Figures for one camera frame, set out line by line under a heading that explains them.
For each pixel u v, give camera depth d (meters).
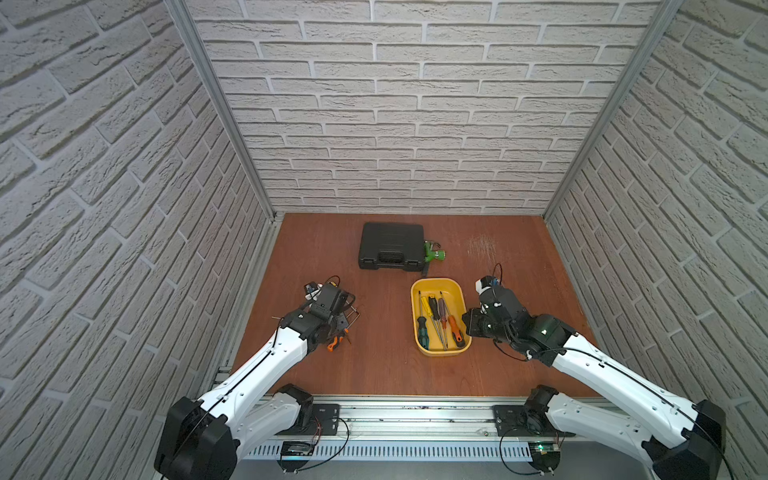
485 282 0.70
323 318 0.63
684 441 0.39
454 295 0.95
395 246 1.06
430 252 1.06
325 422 0.75
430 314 0.92
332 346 0.85
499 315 0.57
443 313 0.92
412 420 0.76
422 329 0.87
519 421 0.73
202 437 0.38
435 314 0.92
